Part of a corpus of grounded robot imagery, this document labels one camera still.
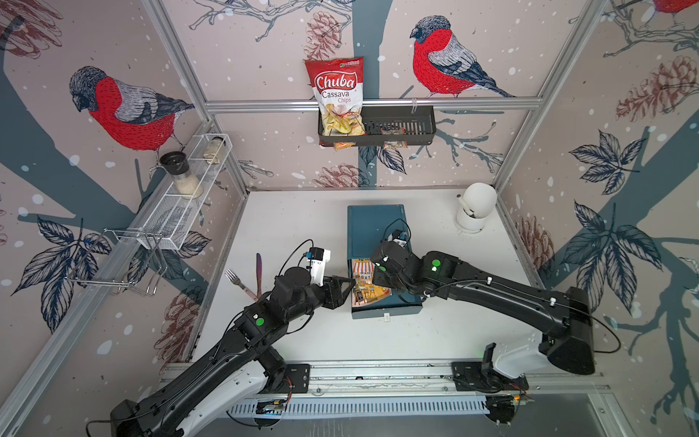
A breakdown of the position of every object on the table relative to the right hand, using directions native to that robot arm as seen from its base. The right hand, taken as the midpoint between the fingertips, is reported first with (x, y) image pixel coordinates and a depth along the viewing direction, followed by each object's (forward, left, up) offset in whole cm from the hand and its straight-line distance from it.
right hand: (373, 273), depth 74 cm
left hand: (-3, +5, +3) cm, 7 cm away
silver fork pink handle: (+6, +49, -18) cm, 52 cm away
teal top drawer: (-9, -5, 0) cm, 10 cm away
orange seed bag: (-4, +2, -2) cm, 5 cm away
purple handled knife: (+9, +41, -18) cm, 45 cm away
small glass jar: (+31, +51, +17) cm, 62 cm away
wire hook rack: (-3, +60, +4) cm, 61 cm away
